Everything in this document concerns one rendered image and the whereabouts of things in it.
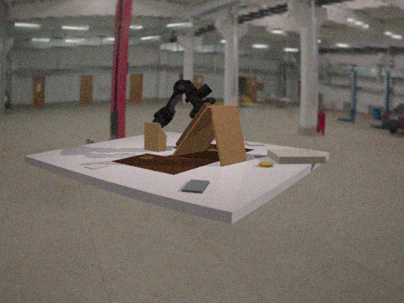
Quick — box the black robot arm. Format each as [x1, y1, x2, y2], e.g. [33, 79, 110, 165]
[152, 80, 216, 128]

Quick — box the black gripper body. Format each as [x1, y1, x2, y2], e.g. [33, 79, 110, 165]
[189, 99, 203, 118]

